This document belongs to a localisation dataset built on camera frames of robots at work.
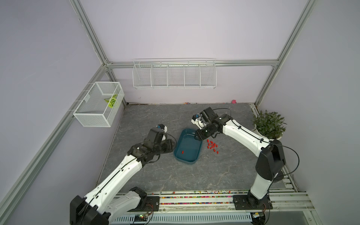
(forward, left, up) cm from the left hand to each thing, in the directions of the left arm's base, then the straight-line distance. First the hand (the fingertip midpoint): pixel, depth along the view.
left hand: (173, 145), depth 76 cm
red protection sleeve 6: (+2, -29, -18) cm, 34 cm away
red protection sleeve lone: (+3, -5, -17) cm, 18 cm away
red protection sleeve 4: (+7, -29, -18) cm, 35 cm away
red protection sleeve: (+6, -23, -18) cm, 30 cm away
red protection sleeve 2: (+11, -24, -17) cm, 31 cm away
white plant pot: (+1, -60, -4) cm, 60 cm away
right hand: (+7, -14, -3) cm, 17 cm away
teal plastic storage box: (+7, -9, -20) cm, 23 cm away
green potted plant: (+8, -58, +2) cm, 59 cm away
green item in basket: (+25, +34, +12) cm, 44 cm away
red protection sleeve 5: (+3, -27, -18) cm, 32 cm away
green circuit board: (-30, +18, -19) cm, 40 cm away
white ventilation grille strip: (-30, +24, -18) cm, 42 cm away
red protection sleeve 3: (+7, -27, -18) cm, 34 cm away
